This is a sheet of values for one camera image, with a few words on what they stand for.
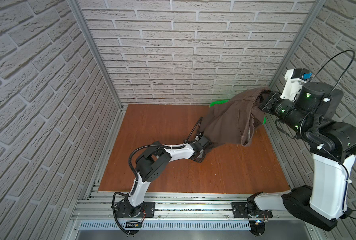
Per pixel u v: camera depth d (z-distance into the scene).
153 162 0.52
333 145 0.30
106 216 0.73
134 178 0.53
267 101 0.42
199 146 0.74
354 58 0.27
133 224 0.72
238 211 0.73
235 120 0.59
